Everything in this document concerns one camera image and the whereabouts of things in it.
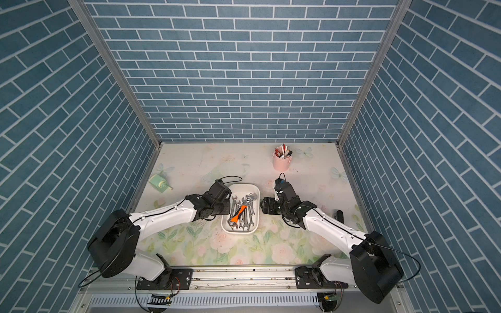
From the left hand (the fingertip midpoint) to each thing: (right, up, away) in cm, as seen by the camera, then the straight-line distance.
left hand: (233, 208), depth 88 cm
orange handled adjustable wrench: (0, -6, 0) cm, 6 cm away
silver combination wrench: (+8, +3, +8) cm, 11 cm away
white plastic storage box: (+4, +7, +7) cm, 11 cm away
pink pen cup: (+24, +23, +11) cm, 35 cm away
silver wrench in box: (+5, 0, +6) cm, 7 cm away
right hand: (+15, +2, -3) cm, 16 cm away
